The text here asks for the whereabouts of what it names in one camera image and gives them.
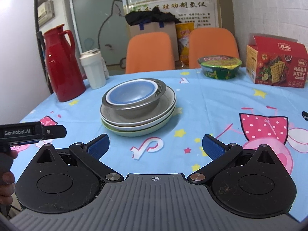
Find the white ribbed bowl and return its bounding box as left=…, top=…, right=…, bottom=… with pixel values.
left=105, top=79, right=159, bottom=106

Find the yellow snack bag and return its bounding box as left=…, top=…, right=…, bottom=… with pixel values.
left=175, top=23, right=194, bottom=65

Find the white lidded cup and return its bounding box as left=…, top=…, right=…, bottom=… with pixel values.
left=79, top=49, right=109, bottom=89

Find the green plate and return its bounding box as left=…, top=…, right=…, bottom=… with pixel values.
left=101, top=104, right=176, bottom=137

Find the black cloth on box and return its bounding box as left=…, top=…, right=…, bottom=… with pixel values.
left=125, top=7, right=181, bottom=26

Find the left orange chair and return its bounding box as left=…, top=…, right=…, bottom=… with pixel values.
left=125, top=32, right=175, bottom=74

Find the red cracker box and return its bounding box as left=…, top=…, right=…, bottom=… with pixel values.
left=246, top=33, right=307, bottom=88

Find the person's left hand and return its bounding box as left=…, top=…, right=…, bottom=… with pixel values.
left=0, top=149, right=19, bottom=206

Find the red thermos jug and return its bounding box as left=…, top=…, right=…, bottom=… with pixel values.
left=44, top=24, right=86, bottom=102

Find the wall poster with text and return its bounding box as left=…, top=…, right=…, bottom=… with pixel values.
left=118, top=0, right=223, bottom=29

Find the brown cardboard box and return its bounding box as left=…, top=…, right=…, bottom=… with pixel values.
left=129, top=22, right=179, bottom=61

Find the blue cartoon tablecloth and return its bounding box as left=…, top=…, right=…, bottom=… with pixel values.
left=24, top=69, right=307, bottom=221

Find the right orange chair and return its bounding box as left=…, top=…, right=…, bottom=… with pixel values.
left=188, top=28, right=240, bottom=69

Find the white board panel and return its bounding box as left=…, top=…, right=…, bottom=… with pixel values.
left=1, top=0, right=52, bottom=124

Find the stainless steel bowl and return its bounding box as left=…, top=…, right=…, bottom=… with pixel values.
left=102, top=78, right=167, bottom=117

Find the green instant noodle cup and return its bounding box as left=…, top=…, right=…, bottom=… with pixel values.
left=197, top=55, right=242, bottom=80

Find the white air conditioner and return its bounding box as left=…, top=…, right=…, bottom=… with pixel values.
left=38, top=1, right=55, bottom=27

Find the white gold-rimmed plate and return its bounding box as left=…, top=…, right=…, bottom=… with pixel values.
left=100, top=86, right=177, bottom=132

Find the orange chair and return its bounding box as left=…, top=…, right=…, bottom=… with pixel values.
left=188, top=28, right=240, bottom=69
left=125, top=32, right=175, bottom=74

